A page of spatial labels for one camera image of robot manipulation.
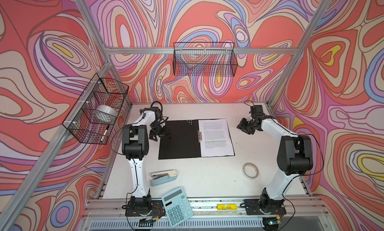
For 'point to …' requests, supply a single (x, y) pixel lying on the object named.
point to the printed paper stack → (215, 138)
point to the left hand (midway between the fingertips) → (165, 137)
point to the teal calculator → (177, 206)
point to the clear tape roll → (250, 170)
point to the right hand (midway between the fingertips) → (240, 130)
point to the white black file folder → (185, 141)
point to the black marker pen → (104, 133)
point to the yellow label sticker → (227, 207)
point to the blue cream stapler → (163, 177)
